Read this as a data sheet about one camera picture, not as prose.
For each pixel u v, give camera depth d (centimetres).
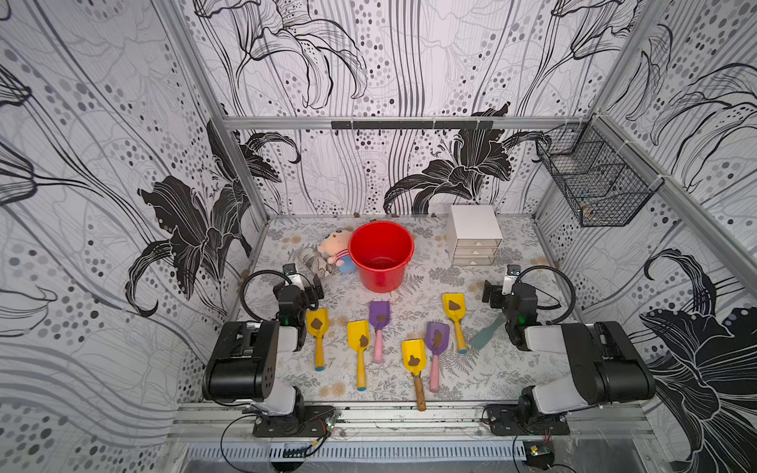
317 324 90
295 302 70
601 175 88
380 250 91
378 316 91
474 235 96
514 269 80
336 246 100
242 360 46
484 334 89
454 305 93
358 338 87
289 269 78
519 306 72
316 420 73
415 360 82
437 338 87
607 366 45
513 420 72
